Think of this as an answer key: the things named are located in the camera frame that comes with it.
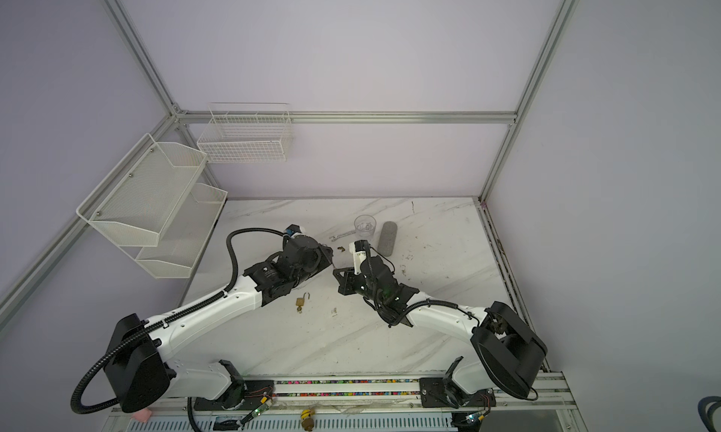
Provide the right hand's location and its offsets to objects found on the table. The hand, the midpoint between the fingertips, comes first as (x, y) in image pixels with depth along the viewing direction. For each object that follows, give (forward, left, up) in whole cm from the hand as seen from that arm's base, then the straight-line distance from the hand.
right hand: (330, 273), depth 79 cm
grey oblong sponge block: (+24, -17, -15) cm, 33 cm away
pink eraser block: (-33, +46, -14) cm, 58 cm away
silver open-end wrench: (+27, +1, -17) cm, 32 cm away
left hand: (+5, 0, +2) cm, 6 cm away
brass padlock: (-2, +12, -16) cm, 20 cm away
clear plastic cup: (+30, -9, -14) cm, 34 cm away
